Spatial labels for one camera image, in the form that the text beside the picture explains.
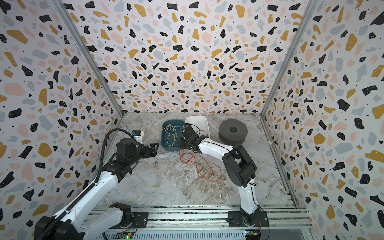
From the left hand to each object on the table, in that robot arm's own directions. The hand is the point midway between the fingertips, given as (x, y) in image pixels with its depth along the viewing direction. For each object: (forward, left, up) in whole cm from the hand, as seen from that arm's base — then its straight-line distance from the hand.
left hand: (151, 142), depth 80 cm
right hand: (+7, -12, -9) cm, 16 cm away
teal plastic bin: (+27, -10, -17) cm, 33 cm away
